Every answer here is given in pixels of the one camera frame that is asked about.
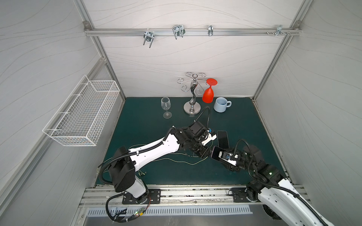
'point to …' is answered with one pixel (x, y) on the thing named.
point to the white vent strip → (180, 210)
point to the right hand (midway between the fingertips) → (225, 152)
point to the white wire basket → (79, 121)
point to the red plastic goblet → (208, 94)
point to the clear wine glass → (166, 103)
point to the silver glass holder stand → (192, 107)
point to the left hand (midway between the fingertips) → (208, 156)
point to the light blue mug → (221, 104)
